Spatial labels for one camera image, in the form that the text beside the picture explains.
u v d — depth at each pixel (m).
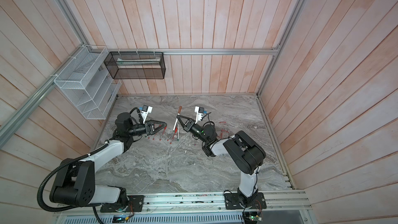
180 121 0.79
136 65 1.04
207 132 0.68
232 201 0.73
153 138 0.96
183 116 0.78
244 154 0.50
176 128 1.01
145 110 0.73
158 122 0.82
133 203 0.73
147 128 0.70
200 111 0.76
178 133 0.98
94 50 0.93
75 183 0.42
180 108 0.80
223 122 1.04
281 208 0.73
